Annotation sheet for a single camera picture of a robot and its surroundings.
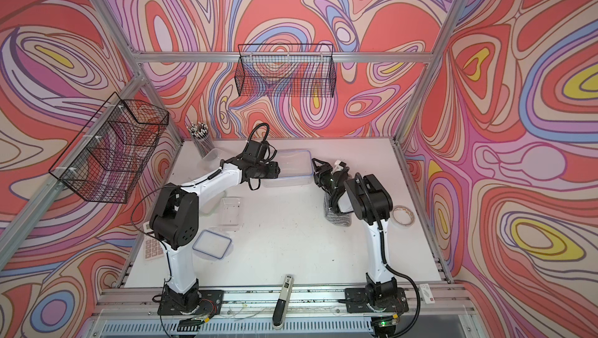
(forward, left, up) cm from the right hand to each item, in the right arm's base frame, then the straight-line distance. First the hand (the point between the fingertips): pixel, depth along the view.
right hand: (310, 166), depth 100 cm
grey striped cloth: (-22, -10, -6) cm, 25 cm away
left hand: (-5, +13, +2) cm, 14 cm away
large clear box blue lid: (+2, +7, -3) cm, 8 cm away
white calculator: (-32, +59, -5) cm, 68 cm away
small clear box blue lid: (-18, +34, -7) cm, 39 cm away
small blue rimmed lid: (-31, +38, -4) cm, 49 cm away
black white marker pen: (-51, +11, -4) cm, 52 cm away
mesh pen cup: (+10, +47, +10) cm, 49 cm away
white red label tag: (-49, -35, -8) cm, 61 cm away
